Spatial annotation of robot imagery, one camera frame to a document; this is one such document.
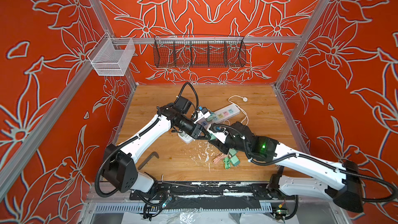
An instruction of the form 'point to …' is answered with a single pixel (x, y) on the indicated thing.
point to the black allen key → (154, 153)
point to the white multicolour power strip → (221, 115)
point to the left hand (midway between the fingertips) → (207, 136)
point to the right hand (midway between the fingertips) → (208, 136)
